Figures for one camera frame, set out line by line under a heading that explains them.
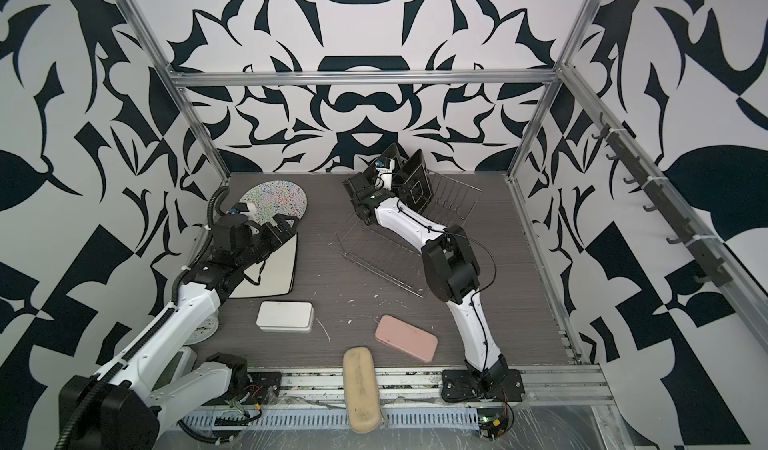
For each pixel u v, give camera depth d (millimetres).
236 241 607
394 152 1057
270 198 1117
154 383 442
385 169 825
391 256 991
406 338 795
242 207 724
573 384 768
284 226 714
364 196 748
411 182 939
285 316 816
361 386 713
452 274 566
